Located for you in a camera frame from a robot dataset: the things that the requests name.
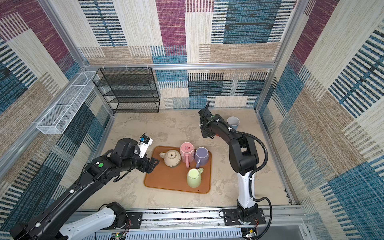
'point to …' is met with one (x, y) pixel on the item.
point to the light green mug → (194, 177)
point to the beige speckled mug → (172, 157)
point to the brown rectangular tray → (175, 178)
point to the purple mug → (201, 155)
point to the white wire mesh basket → (56, 120)
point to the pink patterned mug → (187, 153)
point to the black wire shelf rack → (128, 90)
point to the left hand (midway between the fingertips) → (152, 156)
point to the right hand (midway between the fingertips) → (210, 133)
